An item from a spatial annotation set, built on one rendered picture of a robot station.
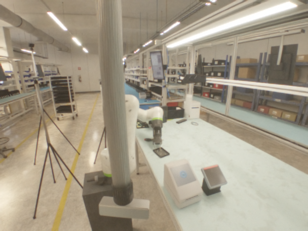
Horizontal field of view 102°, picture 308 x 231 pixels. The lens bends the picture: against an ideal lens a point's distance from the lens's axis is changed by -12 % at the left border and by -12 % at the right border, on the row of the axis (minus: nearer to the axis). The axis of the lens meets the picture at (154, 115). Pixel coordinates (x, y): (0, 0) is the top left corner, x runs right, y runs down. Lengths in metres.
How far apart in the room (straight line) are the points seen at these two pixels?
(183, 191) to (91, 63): 12.29
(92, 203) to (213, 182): 0.84
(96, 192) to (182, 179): 0.65
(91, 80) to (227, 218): 12.40
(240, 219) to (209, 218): 0.13
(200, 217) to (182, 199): 0.11
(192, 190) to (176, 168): 0.12
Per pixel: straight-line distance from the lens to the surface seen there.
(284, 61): 2.55
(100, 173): 1.19
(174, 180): 0.70
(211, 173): 0.79
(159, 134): 1.15
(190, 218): 0.73
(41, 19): 7.11
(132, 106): 0.82
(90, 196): 1.16
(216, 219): 0.75
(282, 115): 4.60
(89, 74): 12.64
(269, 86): 1.20
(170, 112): 1.80
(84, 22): 6.76
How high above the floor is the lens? 1.58
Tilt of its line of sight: 17 degrees down
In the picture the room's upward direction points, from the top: straight up
